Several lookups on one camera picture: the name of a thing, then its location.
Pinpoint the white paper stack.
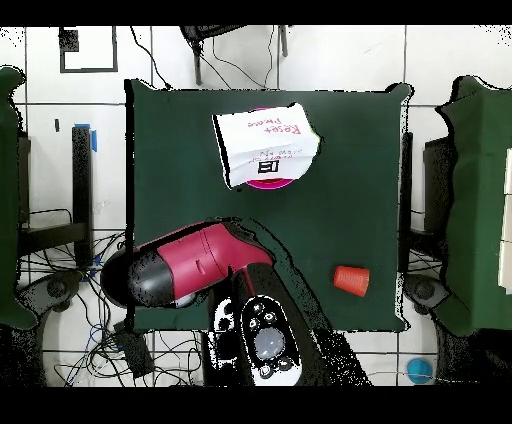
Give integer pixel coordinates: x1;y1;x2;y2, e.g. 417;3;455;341
497;147;512;295

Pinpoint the pink bowl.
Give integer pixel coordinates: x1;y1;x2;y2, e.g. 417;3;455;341
243;106;297;191

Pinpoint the white paper reset sign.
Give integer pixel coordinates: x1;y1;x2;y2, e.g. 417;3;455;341
211;101;322;189

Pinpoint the dark green tablecloth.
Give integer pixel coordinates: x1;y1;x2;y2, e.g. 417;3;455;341
124;78;413;335

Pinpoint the orange ribbed cup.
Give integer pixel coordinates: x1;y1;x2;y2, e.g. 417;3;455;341
332;264;370;298

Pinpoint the black power adapter box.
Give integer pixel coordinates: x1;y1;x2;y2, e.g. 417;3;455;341
112;321;156;379

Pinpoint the green cloth side table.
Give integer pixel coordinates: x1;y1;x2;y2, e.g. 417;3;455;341
0;65;39;331
433;75;512;337

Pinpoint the black camera tripod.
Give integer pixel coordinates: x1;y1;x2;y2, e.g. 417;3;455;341
178;25;290;87

